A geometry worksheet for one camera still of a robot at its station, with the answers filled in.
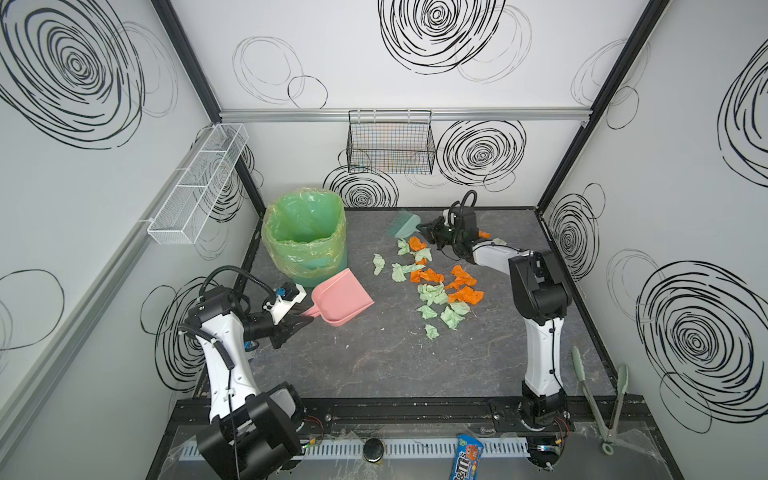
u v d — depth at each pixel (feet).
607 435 2.30
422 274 3.25
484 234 3.66
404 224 3.37
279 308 2.03
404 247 3.53
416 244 3.47
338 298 2.52
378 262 3.43
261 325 2.03
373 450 2.01
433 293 3.09
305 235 3.32
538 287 1.89
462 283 3.18
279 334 2.06
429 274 3.26
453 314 2.99
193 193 2.48
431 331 2.85
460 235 2.71
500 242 3.53
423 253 3.42
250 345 1.94
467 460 2.19
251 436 1.40
